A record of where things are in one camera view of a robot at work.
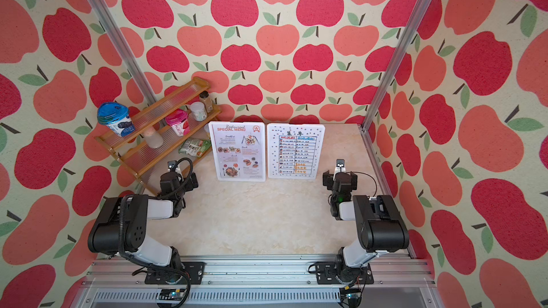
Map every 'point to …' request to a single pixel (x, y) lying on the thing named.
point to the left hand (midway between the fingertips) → (184, 176)
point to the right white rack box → (295, 150)
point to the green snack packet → (195, 147)
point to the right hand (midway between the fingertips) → (343, 176)
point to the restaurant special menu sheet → (239, 150)
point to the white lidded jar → (198, 110)
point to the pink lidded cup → (178, 119)
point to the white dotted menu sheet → (295, 151)
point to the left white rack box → (240, 150)
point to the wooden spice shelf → (168, 141)
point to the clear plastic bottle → (153, 137)
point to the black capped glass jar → (204, 98)
